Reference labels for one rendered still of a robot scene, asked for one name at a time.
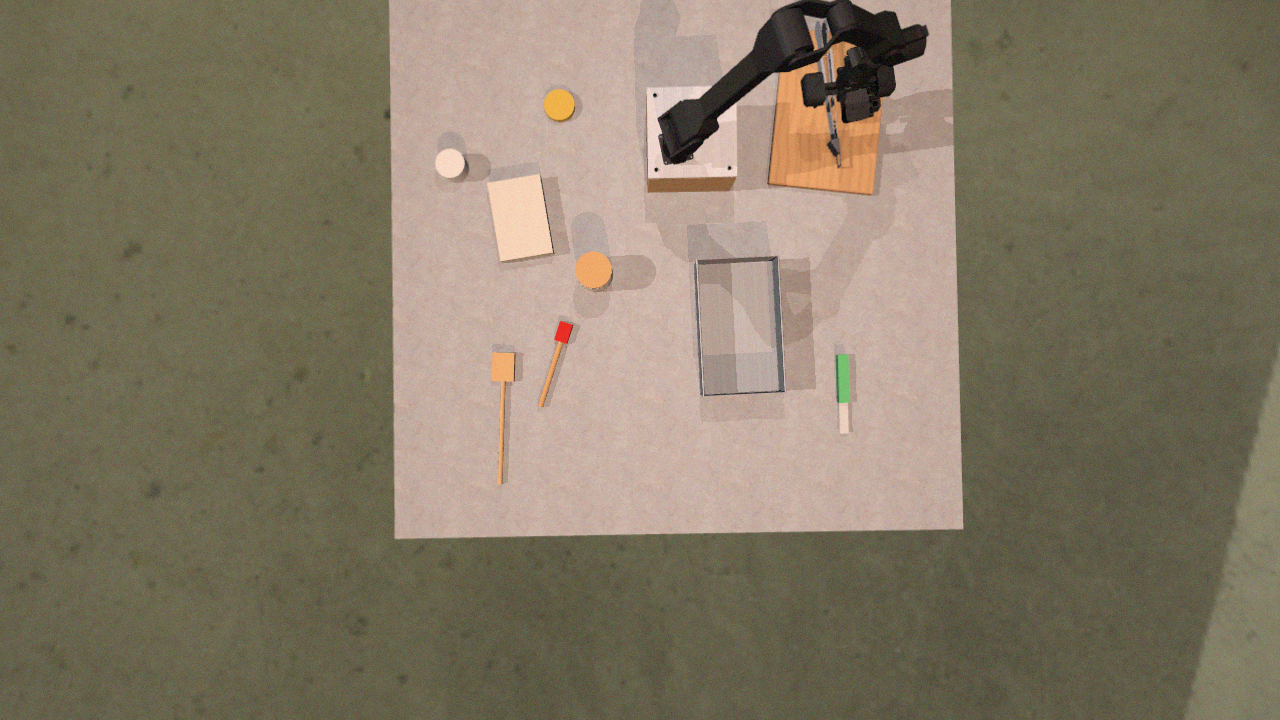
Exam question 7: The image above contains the orange round disc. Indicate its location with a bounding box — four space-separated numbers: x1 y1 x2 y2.
544 88 575 123

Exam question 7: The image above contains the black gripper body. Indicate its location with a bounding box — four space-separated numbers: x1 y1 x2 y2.
800 56 896 108

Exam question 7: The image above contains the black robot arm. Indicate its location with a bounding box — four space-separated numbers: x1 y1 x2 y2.
657 0 929 165

